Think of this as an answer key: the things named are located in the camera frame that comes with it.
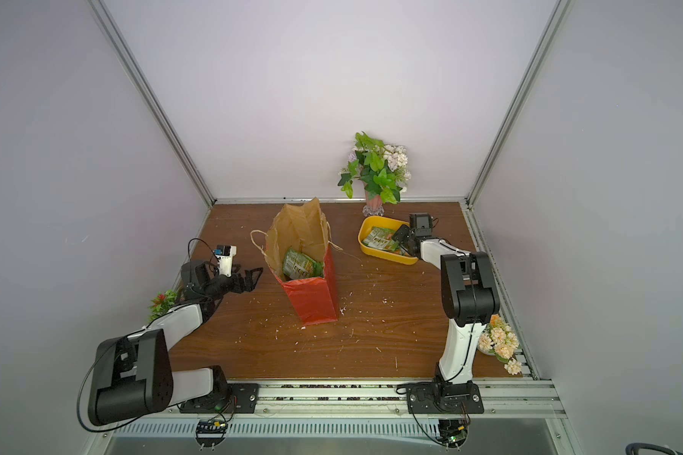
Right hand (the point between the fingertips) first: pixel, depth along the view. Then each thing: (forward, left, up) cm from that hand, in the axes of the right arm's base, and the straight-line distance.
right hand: (406, 229), depth 102 cm
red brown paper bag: (-6, +36, +7) cm, 38 cm away
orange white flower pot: (-41, -19, +5) cm, 45 cm away
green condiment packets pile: (-2, +8, -4) cm, 9 cm away
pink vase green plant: (+2, +10, +25) cm, 27 cm away
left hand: (-19, +52, +3) cm, 56 cm away
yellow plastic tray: (+4, +14, -2) cm, 15 cm away
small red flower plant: (-35, +70, +10) cm, 79 cm away
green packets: (-17, +37, +1) cm, 41 cm away
